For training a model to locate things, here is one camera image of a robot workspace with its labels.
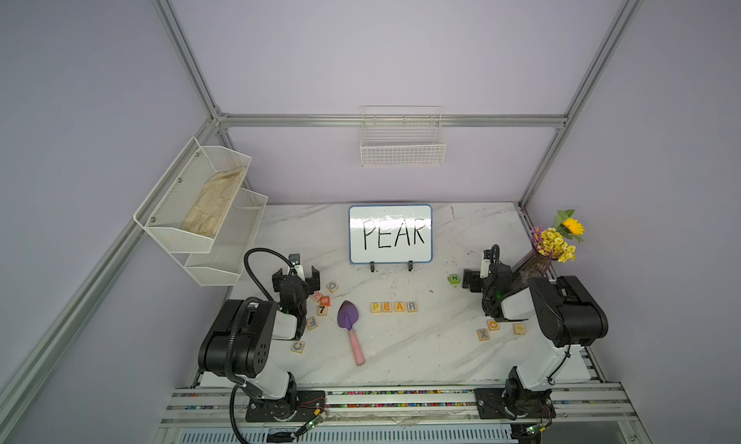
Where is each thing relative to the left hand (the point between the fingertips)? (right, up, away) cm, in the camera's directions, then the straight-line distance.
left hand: (297, 271), depth 94 cm
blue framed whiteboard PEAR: (+32, +13, +4) cm, 34 cm away
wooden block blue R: (+38, -11, -4) cm, 40 cm away
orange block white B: (+10, -9, -2) cm, 14 cm away
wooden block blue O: (+12, -5, +1) cm, 13 cm away
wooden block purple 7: (+9, -12, -4) cm, 16 cm away
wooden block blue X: (+59, -18, -9) cm, 62 cm away
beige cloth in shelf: (-20, +19, -17) cm, 32 cm away
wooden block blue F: (+7, -15, -7) cm, 18 cm away
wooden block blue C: (+4, -20, -12) cm, 24 cm away
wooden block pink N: (+7, -8, -2) cm, 11 cm away
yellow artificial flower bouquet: (+77, +11, -16) cm, 80 cm away
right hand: (+61, 0, +6) cm, 62 cm away
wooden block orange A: (+34, -11, -4) cm, 36 cm away
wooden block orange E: (+30, -11, -4) cm, 32 cm away
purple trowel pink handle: (+18, -13, -6) cm, 23 cm away
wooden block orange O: (+62, -15, -8) cm, 65 cm away
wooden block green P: (+26, -11, -4) cm, 29 cm away
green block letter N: (+53, -3, +3) cm, 53 cm away
